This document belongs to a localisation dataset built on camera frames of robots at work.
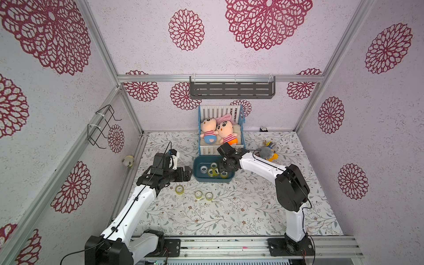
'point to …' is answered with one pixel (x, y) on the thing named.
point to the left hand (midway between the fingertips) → (184, 172)
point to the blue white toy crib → (211, 111)
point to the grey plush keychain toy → (266, 152)
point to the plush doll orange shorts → (225, 130)
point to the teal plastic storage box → (200, 160)
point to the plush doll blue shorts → (209, 126)
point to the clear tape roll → (203, 169)
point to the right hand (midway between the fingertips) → (227, 167)
